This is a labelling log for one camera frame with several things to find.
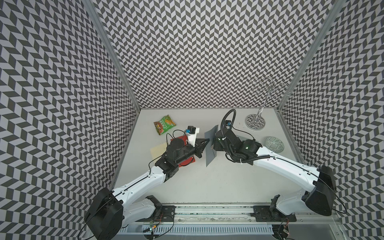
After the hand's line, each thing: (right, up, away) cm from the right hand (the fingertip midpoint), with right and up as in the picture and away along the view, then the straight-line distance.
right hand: (218, 142), depth 78 cm
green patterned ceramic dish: (+39, -4, +18) cm, 43 cm away
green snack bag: (-35, +9, +28) cm, 45 cm away
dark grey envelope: (-4, -6, -2) cm, 8 cm away
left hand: (-5, +1, -5) cm, 7 cm away
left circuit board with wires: (-30, -40, -9) cm, 51 cm away
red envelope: (-17, +3, -13) cm, 21 cm away
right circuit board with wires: (+28, -41, -8) cm, 51 cm away
